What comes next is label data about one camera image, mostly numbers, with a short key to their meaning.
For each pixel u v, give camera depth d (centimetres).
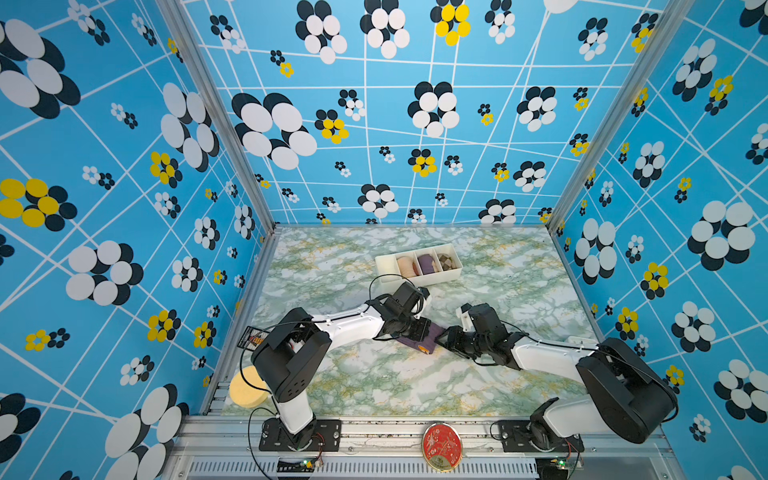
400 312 70
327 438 73
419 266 101
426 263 103
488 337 70
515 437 73
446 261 103
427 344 86
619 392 43
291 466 72
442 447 69
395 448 72
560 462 71
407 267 101
